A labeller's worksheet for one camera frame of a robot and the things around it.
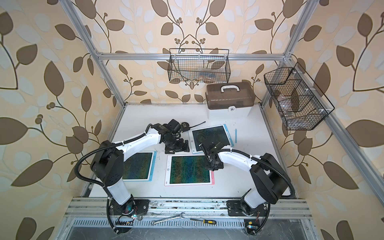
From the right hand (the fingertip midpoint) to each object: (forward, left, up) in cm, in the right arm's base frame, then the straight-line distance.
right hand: (210, 167), depth 86 cm
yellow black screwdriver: (-26, +5, -1) cm, 26 cm away
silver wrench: (-25, +28, -1) cm, 38 cm away
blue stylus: (+22, -20, -1) cm, 30 cm away
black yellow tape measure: (+31, +15, -1) cm, 34 cm away
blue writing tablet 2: (+2, +42, -1) cm, 42 cm away
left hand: (+8, +16, +8) cm, 20 cm away
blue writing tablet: (+28, -9, -1) cm, 29 cm away
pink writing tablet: (-1, +13, -1) cm, 13 cm away
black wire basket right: (+17, -45, +32) cm, 58 cm away
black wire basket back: (+55, +6, +34) cm, 64 cm away
